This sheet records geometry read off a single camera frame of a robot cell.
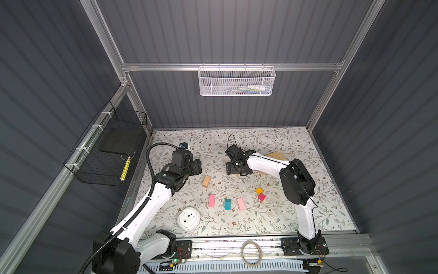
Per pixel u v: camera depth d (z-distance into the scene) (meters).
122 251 0.38
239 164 0.72
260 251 0.72
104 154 0.72
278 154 1.05
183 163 0.62
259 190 0.91
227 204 0.87
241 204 0.87
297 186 0.56
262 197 0.89
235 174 0.87
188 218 0.79
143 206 0.46
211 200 0.89
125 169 0.68
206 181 0.93
